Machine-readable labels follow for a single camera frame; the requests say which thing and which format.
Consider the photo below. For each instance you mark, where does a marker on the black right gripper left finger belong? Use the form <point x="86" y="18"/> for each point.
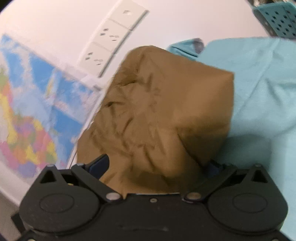
<point x="79" y="183"/>

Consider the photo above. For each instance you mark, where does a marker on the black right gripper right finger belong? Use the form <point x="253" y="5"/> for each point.
<point x="216" y="176"/>

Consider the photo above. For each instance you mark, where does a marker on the brown puffer jacket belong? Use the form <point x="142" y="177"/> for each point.
<point x="162" y="119"/>

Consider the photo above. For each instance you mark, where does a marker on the light blue bed sheet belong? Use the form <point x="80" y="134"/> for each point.
<point x="263" y="121"/>

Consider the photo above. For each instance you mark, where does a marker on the upper blue plastic basket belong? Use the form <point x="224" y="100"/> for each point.
<point x="277" y="17"/>

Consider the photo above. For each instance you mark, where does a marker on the colourful wall map poster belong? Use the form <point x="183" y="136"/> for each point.
<point x="43" y="110"/>

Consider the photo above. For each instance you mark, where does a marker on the white wall socket panel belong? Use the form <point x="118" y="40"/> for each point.
<point x="110" y="35"/>

